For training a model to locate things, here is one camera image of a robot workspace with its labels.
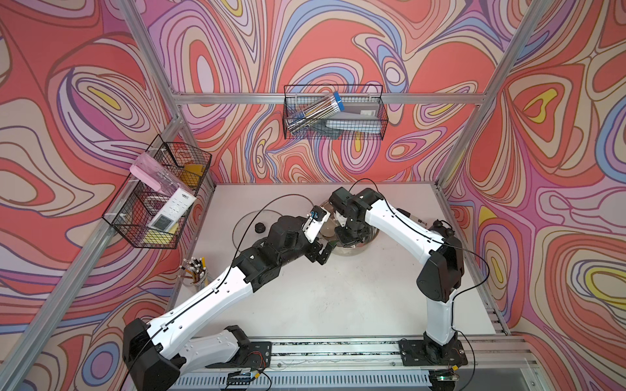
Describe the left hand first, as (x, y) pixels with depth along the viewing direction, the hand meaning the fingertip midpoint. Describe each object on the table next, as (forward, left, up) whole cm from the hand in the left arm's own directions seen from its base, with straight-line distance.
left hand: (328, 232), depth 70 cm
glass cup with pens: (-7, +41, -10) cm, 42 cm away
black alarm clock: (+14, -47, -19) cm, 52 cm away
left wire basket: (+7, +52, +4) cm, 52 cm away
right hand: (+3, -8, -14) cm, 17 cm away
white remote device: (+4, +45, +5) cm, 45 cm away
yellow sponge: (0, +51, -3) cm, 51 cm away
